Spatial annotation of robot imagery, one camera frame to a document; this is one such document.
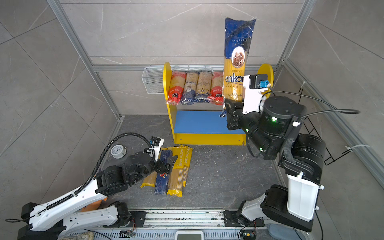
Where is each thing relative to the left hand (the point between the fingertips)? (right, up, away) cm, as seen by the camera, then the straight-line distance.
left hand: (169, 150), depth 65 cm
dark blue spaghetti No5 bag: (-6, -20, +14) cm, 25 cm away
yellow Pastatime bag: (+7, -6, +30) cm, 32 cm away
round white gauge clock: (-39, -5, +30) cm, 49 cm away
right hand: (+23, +19, -21) cm, 36 cm away
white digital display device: (+9, -38, +1) cm, 39 cm away
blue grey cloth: (+53, -39, +3) cm, 65 cm away
